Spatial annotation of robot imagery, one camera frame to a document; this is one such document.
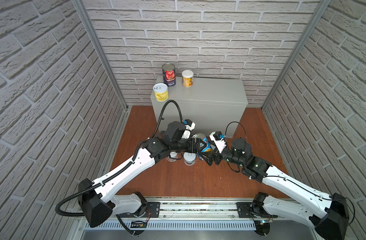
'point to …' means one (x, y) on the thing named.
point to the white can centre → (189, 158)
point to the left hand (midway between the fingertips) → (202, 142)
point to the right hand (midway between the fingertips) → (205, 146)
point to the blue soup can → (208, 147)
